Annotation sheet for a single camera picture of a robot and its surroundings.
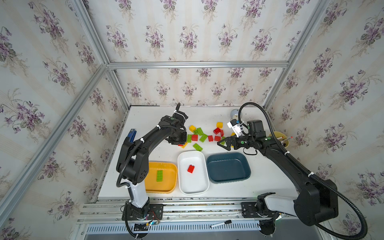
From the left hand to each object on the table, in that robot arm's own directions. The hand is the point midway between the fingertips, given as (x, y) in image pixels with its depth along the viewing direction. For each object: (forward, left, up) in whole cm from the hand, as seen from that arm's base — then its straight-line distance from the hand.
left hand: (182, 141), depth 88 cm
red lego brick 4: (+10, -24, -11) cm, 28 cm away
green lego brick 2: (+9, -13, -10) cm, 19 cm away
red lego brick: (-13, -5, -9) cm, 17 cm away
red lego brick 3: (+9, -19, -10) cm, 23 cm away
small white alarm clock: (+26, -37, -3) cm, 45 cm away
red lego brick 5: (+15, -24, -9) cm, 29 cm away
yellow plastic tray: (-16, +7, -11) cm, 21 cm away
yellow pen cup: (+1, -59, +4) cm, 59 cm away
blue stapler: (+8, +33, -4) cm, 35 cm away
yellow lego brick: (+4, -1, -11) cm, 11 cm away
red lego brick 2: (+9, -8, -10) cm, 16 cm away
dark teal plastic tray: (-12, -28, -11) cm, 32 cm away
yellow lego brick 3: (+18, -25, -6) cm, 32 cm away
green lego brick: (+9, -4, -10) cm, 14 cm away
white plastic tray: (-21, -9, -10) cm, 25 cm away
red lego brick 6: (+12, -27, -8) cm, 30 cm away
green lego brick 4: (+14, -12, -10) cm, 21 cm away
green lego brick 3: (+1, -9, -9) cm, 13 cm away
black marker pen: (-39, -23, -10) cm, 46 cm away
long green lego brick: (-17, +13, -10) cm, 24 cm away
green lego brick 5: (+13, -8, -9) cm, 18 cm away
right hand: (-6, -21, +8) cm, 24 cm away
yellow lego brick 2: (+17, -6, -9) cm, 20 cm away
